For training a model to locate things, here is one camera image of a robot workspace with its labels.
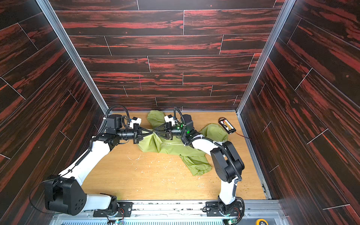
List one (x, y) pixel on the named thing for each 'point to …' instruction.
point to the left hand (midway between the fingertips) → (152, 133)
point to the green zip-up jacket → (197, 161)
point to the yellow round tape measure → (261, 221)
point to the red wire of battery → (242, 135)
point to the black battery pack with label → (227, 125)
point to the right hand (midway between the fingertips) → (155, 130)
